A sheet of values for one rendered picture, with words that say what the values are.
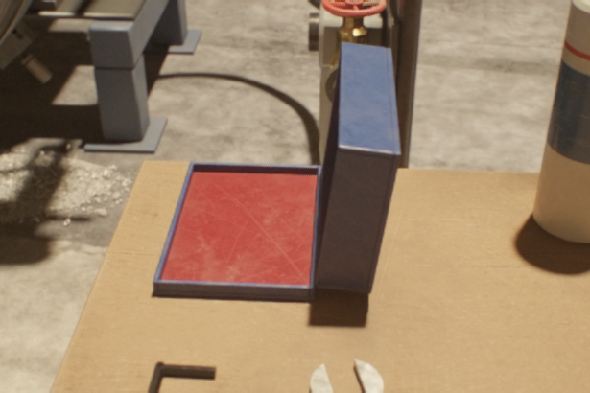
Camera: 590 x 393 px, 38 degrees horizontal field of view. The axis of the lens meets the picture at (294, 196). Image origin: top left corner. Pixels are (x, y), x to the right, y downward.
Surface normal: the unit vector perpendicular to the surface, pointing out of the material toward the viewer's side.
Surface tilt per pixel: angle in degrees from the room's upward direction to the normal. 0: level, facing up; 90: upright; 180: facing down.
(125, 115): 90
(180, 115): 0
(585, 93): 90
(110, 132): 90
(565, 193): 90
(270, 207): 0
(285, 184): 0
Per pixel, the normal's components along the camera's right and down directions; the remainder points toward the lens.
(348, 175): -0.06, 0.55
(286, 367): 0.00, -0.84
